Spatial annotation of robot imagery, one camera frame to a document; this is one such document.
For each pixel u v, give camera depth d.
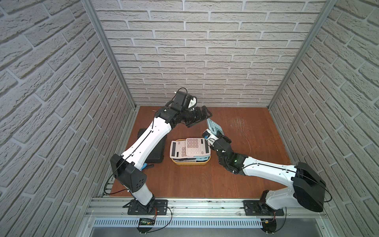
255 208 0.73
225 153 0.59
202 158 0.85
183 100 0.55
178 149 0.86
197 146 0.85
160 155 0.87
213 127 0.80
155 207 0.73
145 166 0.85
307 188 0.42
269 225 0.70
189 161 0.87
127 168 0.41
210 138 0.68
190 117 0.62
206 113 0.65
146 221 0.72
